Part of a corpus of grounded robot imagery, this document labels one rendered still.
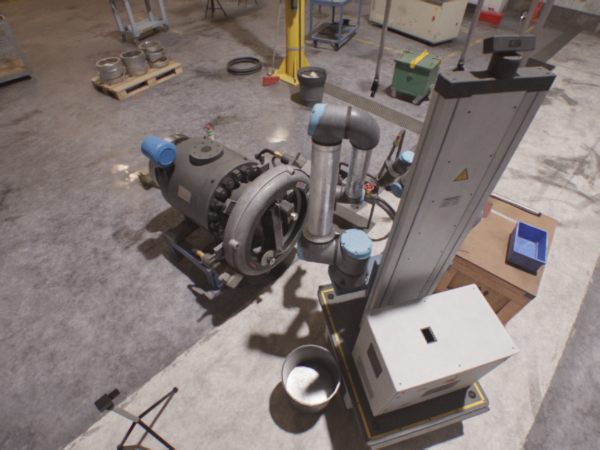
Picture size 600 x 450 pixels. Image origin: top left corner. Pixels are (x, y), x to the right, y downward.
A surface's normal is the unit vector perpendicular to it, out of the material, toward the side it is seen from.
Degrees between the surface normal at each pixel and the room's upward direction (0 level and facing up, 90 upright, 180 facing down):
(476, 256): 0
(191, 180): 42
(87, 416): 0
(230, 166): 1
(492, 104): 90
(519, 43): 61
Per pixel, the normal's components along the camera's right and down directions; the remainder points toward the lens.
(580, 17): -0.71, 0.52
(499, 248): 0.00, -0.67
